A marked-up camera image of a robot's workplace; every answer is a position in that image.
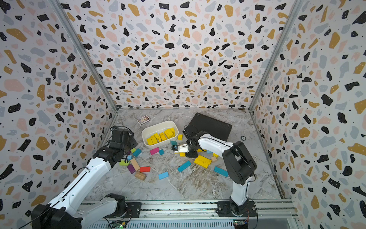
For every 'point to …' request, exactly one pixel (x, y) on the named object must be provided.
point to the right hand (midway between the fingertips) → (188, 150)
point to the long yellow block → (152, 140)
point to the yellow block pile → (203, 161)
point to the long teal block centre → (183, 166)
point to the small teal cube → (161, 152)
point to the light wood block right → (213, 159)
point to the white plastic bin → (163, 132)
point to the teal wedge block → (174, 142)
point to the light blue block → (163, 175)
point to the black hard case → (199, 122)
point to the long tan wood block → (135, 164)
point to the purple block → (131, 168)
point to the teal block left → (137, 152)
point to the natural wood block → (140, 175)
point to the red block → (145, 169)
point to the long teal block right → (220, 171)
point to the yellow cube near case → (180, 137)
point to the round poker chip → (243, 138)
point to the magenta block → (154, 150)
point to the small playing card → (142, 120)
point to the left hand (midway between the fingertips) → (134, 139)
